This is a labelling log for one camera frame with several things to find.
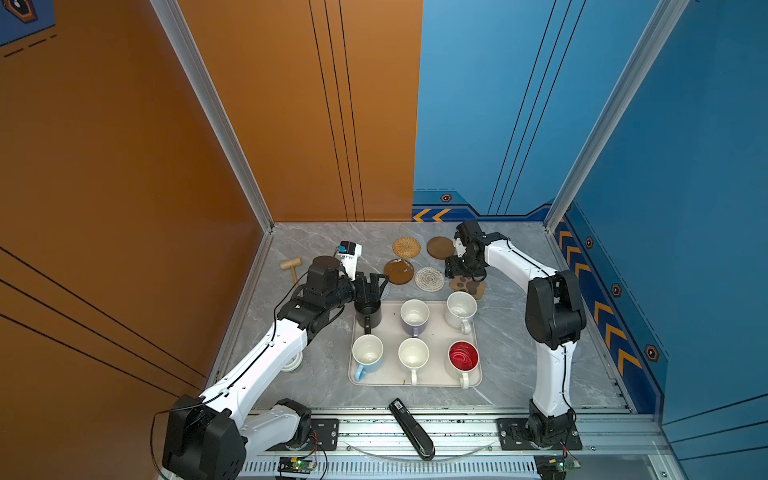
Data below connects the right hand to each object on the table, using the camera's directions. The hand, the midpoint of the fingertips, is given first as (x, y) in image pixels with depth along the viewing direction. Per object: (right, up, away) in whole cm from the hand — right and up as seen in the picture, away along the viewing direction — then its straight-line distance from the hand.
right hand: (455, 271), depth 99 cm
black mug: (-28, -13, -8) cm, 32 cm away
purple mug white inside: (-14, -13, -6) cm, 20 cm away
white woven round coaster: (-8, -3, +3) cm, 9 cm away
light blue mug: (-28, -22, -13) cm, 38 cm away
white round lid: (-47, -23, -21) cm, 56 cm away
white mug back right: (+1, -11, -5) cm, 12 cm away
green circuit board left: (-44, -44, -28) cm, 69 cm away
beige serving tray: (-8, -18, -9) cm, 22 cm away
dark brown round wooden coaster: (-3, +8, +14) cm, 16 cm away
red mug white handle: (-1, -23, -15) cm, 28 cm away
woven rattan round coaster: (-16, +8, +13) cm, 22 cm away
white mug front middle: (-15, -22, -15) cm, 31 cm away
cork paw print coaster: (+5, -4, +2) cm, 7 cm away
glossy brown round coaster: (-19, 0, +7) cm, 20 cm away
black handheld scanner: (-15, -37, -27) cm, 49 cm away
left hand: (-25, +1, -21) cm, 33 cm away
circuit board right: (+18, -45, -29) cm, 56 cm away
